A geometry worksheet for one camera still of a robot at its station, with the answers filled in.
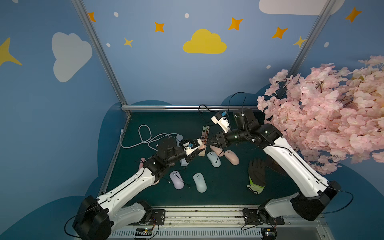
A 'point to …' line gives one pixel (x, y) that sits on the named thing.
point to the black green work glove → (257, 175)
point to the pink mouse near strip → (218, 151)
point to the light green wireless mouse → (201, 184)
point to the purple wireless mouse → (178, 181)
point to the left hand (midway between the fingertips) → (200, 140)
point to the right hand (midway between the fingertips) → (211, 139)
